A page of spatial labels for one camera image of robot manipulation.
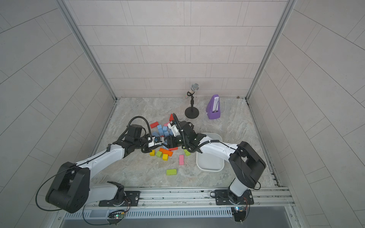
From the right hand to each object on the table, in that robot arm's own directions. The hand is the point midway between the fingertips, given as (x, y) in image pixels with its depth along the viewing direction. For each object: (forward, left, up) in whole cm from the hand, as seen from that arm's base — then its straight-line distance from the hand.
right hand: (165, 143), depth 79 cm
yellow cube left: (-2, +9, -9) cm, 13 cm away
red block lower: (+2, -3, -11) cm, 12 cm away
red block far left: (+22, +11, -12) cm, 27 cm away
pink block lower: (-5, -8, -12) cm, 15 cm away
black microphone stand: (+30, -17, -11) cm, 36 cm away
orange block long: (0, +2, -11) cm, 11 cm away
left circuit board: (-31, +23, -9) cm, 40 cm away
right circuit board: (-33, -36, -14) cm, 51 cm away
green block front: (-12, -2, -11) cm, 17 cm away
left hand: (+5, +3, -4) cm, 8 cm away
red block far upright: (+25, -1, -9) cm, 27 cm away
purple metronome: (+26, -32, -2) cm, 41 cm away
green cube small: (-2, +5, -9) cm, 11 cm away
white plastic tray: (-9, -25, -11) cm, 29 cm away
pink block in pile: (+20, +2, -10) cm, 22 cm away
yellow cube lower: (-4, +1, -9) cm, 10 cm away
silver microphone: (+27, -19, +17) cm, 37 cm away
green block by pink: (-2, -12, -11) cm, 16 cm away
